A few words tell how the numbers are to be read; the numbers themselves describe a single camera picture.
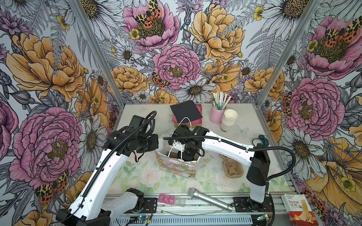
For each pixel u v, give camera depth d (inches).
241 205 28.9
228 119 35.9
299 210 27.6
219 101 41.3
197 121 42.7
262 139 35.8
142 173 33.6
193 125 42.4
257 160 17.8
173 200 29.3
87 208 14.4
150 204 29.3
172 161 27.1
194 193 29.4
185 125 41.2
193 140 21.6
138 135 19.5
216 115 39.5
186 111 44.3
